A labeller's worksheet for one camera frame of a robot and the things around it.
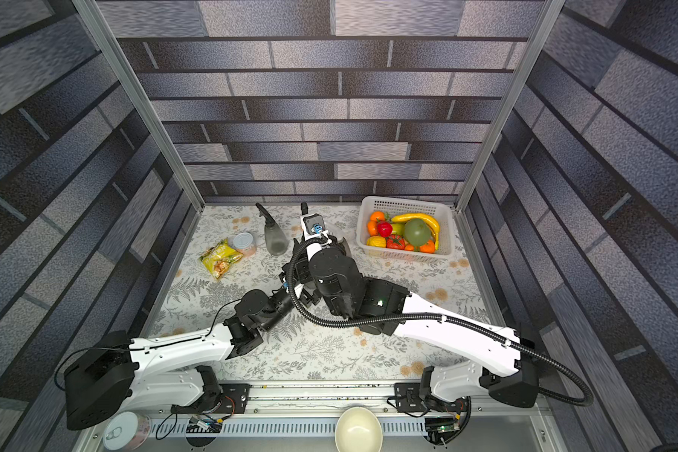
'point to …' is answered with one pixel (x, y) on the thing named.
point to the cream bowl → (358, 429)
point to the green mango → (417, 232)
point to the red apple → (384, 229)
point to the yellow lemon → (377, 241)
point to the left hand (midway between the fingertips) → (319, 264)
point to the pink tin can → (244, 242)
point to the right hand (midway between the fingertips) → (304, 237)
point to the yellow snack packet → (217, 258)
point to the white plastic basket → (403, 229)
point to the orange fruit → (377, 216)
